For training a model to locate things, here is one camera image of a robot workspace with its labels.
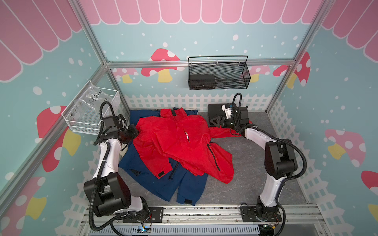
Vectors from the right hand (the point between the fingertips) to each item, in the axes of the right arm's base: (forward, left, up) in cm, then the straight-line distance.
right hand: (257, 102), depth 85 cm
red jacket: (-14, +48, -16) cm, 53 cm away
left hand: (-14, +69, -10) cm, 71 cm away
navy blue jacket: (-38, +42, -28) cm, 63 cm away
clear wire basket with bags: (-14, +90, +7) cm, 92 cm away
